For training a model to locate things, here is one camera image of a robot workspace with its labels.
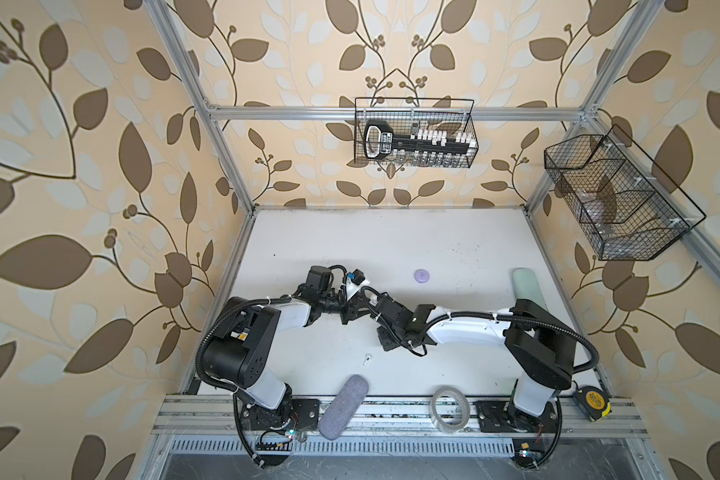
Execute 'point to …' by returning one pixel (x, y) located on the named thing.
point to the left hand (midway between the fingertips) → (374, 303)
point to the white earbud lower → (366, 360)
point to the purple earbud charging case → (421, 276)
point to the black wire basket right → (626, 207)
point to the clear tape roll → (449, 409)
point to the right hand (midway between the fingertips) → (385, 339)
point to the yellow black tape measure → (594, 402)
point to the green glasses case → (525, 286)
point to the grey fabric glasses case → (343, 407)
